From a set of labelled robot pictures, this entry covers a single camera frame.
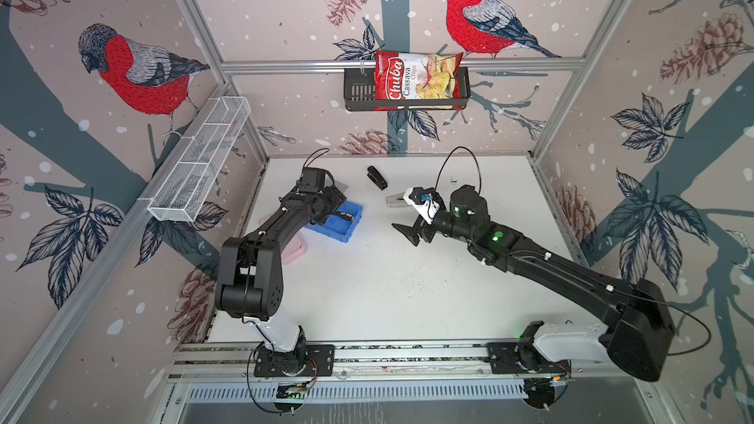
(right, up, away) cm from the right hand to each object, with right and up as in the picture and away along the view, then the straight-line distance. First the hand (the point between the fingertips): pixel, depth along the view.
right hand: (404, 205), depth 74 cm
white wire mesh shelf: (-56, +5, -2) cm, 56 cm away
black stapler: (-8, +7, +36) cm, 38 cm away
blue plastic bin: (-22, -10, +24) cm, 34 cm away
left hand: (-19, +2, +19) cm, 27 cm away
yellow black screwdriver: (-19, -6, +26) cm, 33 cm away
